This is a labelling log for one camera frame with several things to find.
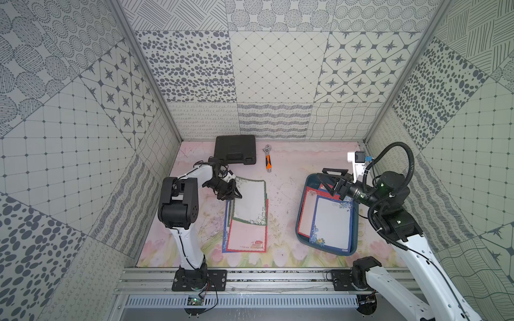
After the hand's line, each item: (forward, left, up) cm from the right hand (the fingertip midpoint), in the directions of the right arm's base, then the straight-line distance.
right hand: (319, 176), depth 64 cm
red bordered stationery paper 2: (+5, -2, -33) cm, 34 cm away
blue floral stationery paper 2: (-2, -12, -34) cm, 36 cm away
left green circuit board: (-31, +43, -36) cm, 64 cm away
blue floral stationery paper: (-4, +35, -34) cm, 49 cm away
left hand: (+8, +27, -29) cm, 40 cm away
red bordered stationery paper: (-8, +28, -35) cm, 45 cm away
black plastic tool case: (+40, +35, -30) cm, 61 cm away
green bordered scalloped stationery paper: (+7, +25, -37) cm, 45 cm away
